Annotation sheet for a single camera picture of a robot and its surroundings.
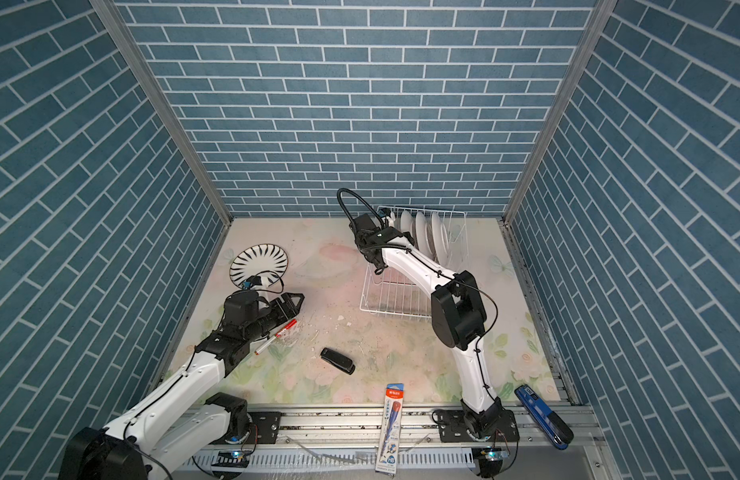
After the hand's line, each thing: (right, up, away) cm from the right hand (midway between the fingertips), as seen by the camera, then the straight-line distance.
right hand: (399, 241), depth 93 cm
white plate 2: (+9, +1, +4) cm, 10 cm away
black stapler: (-17, -33, -12) cm, 39 cm away
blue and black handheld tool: (+37, -46, -20) cm, 62 cm away
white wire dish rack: (-2, -17, +5) cm, 17 cm away
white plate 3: (+14, +1, +3) cm, 14 cm away
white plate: (+3, +6, +7) cm, 10 cm away
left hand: (-29, -17, -10) cm, 35 cm away
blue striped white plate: (-49, -7, +15) cm, 51 cm away
